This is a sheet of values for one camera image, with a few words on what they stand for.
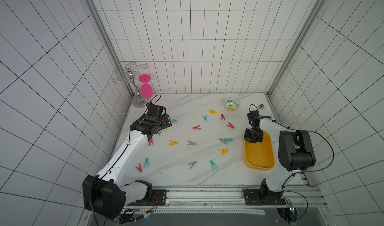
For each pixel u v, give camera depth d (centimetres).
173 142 92
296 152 48
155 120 59
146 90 100
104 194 38
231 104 110
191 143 92
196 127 100
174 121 103
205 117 107
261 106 110
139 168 83
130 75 93
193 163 83
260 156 82
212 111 110
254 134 80
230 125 100
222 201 73
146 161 85
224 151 89
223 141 93
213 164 83
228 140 93
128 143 48
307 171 49
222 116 106
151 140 92
